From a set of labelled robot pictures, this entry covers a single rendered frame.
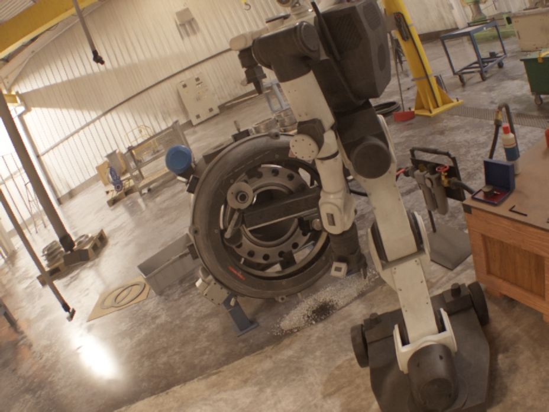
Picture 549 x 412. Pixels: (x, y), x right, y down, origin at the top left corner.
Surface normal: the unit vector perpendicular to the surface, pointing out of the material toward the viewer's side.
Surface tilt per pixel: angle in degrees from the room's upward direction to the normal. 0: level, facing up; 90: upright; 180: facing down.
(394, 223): 54
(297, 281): 90
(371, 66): 97
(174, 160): 90
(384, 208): 68
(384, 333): 45
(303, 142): 97
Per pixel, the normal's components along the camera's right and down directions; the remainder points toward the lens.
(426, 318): -0.35, -0.40
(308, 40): 0.81, -0.04
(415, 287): -0.29, -0.18
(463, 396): -0.38, -0.85
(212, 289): 0.37, 0.21
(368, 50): -0.44, 0.62
